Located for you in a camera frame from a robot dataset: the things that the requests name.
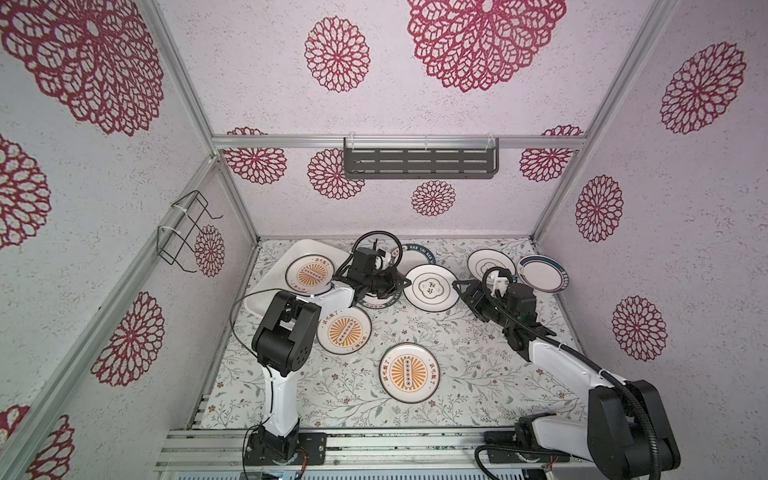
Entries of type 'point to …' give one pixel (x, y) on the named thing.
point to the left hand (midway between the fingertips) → (410, 285)
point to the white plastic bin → (336, 299)
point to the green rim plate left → (371, 300)
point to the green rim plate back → (412, 255)
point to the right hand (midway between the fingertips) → (460, 286)
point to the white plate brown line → (483, 259)
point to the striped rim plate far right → (543, 273)
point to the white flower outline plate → (431, 288)
